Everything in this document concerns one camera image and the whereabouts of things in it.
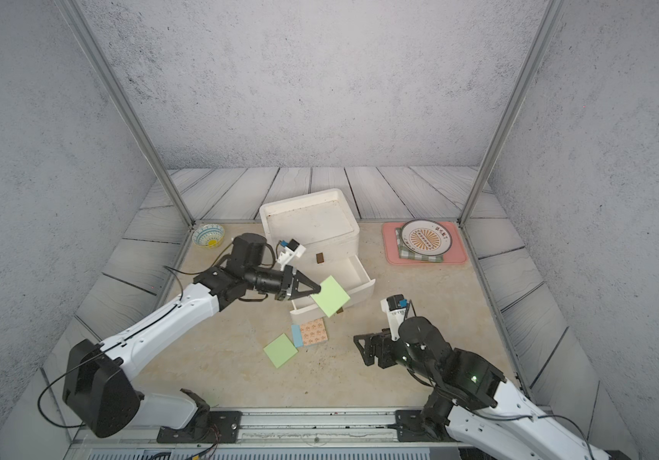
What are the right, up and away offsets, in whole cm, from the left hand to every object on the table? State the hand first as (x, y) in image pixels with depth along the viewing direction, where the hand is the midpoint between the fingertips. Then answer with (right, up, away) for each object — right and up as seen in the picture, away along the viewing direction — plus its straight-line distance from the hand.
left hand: (321, 293), depth 68 cm
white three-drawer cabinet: (0, +17, +20) cm, 26 cm away
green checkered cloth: (+29, +8, +40) cm, 50 cm away
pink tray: (+48, +8, +40) cm, 63 cm away
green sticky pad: (+3, -1, +2) cm, 3 cm away
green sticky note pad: (-13, -20, +19) cm, 31 cm away
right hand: (+11, -10, 0) cm, 15 cm away
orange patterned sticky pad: (-3, -15, +20) cm, 26 cm away
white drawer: (+8, +2, +25) cm, 27 cm away
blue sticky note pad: (-8, -17, +20) cm, 28 cm away
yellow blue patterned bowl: (-47, +15, +46) cm, 68 cm away
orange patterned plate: (+39, +14, +46) cm, 62 cm away
